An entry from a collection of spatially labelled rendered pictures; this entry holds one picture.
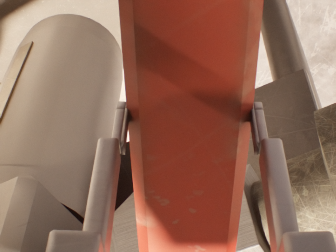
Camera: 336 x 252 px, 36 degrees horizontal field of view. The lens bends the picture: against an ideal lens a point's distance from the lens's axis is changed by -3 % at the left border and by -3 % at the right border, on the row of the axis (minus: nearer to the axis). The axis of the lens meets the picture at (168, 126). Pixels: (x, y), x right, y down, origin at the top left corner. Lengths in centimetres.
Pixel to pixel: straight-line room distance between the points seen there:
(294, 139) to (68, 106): 12
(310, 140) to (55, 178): 12
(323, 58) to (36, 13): 35
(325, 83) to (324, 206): 54
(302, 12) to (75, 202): 45
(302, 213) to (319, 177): 1
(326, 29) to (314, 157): 49
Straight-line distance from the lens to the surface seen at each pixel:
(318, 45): 66
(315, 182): 17
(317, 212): 17
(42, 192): 22
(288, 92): 30
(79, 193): 24
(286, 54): 34
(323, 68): 69
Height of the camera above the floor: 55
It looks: 49 degrees down
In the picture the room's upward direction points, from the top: 178 degrees counter-clockwise
